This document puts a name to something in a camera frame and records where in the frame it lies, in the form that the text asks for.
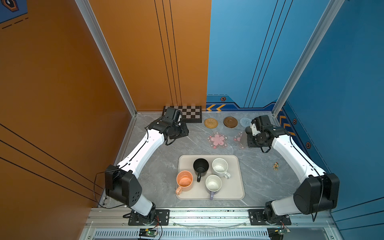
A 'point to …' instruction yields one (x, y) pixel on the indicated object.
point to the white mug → (219, 167)
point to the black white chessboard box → (190, 114)
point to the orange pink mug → (184, 180)
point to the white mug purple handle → (213, 183)
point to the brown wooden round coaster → (230, 122)
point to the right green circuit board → (283, 231)
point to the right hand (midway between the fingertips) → (249, 141)
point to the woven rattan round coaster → (210, 123)
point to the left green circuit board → (147, 232)
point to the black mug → (200, 166)
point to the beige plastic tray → (231, 188)
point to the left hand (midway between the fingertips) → (187, 130)
